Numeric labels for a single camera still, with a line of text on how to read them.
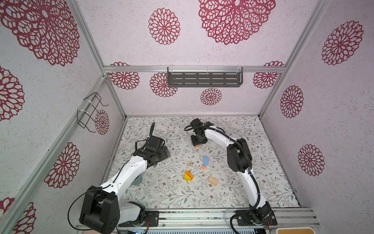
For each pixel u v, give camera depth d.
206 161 0.95
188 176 0.86
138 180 0.80
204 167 0.91
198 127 0.78
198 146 0.98
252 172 0.63
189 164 0.92
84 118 0.76
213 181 0.86
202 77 0.93
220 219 0.76
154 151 0.63
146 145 0.66
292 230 0.65
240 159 0.61
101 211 0.40
